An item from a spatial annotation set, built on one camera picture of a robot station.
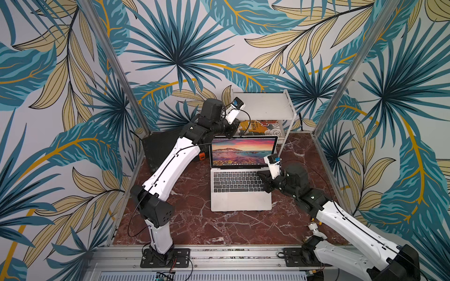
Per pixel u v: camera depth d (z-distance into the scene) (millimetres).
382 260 399
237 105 598
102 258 784
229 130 644
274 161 638
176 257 718
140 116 1103
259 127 949
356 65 858
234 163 852
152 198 434
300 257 675
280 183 637
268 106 896
